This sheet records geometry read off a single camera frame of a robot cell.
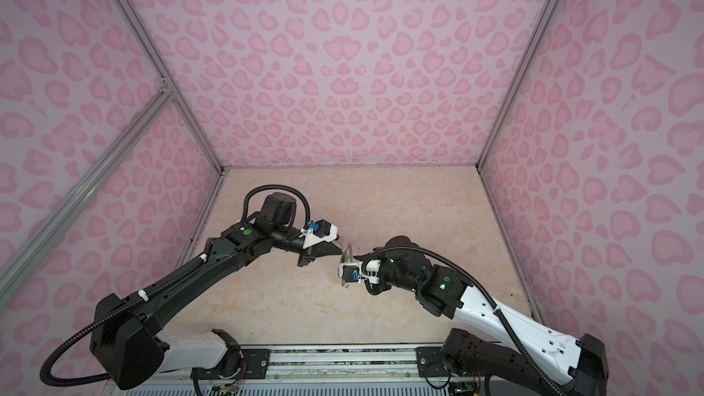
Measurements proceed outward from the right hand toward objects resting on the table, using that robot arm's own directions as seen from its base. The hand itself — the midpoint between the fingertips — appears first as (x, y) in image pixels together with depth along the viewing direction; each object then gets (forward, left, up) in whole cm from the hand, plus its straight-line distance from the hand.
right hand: (358, 256), depth 70 cm
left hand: (+2, +4, +1) cm, 5 cm away
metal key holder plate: (-1, +3, 0) cm, 3 cm away
